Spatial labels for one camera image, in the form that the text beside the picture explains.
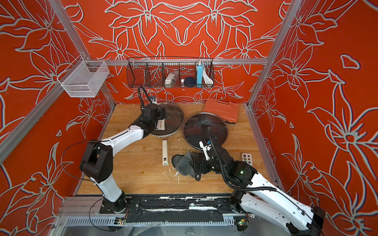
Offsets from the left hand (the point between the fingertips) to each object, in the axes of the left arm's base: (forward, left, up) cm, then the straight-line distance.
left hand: (158, 106), depth 90 cm
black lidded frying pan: (-1, -24, -20) cm, 31 cm away
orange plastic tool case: (+15, -49, -16) cm, 54 cm away
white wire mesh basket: (+10, +49, +11) cm, 51 cm away
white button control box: (-23, -57, -18) cm, 63 cm away
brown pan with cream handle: (-26, -8, -10) cm, 29 cm away
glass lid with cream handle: (+8, -8, -22) cm, 25 cm away
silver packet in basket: (+15, -7, +10) cm, 19 cm away
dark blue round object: (+17, -19, +7) cm, 26 cm away
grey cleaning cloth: (-31, -18, -13) cm, 38 cm away
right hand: (-33, -24, -3) cm, 41 cm away
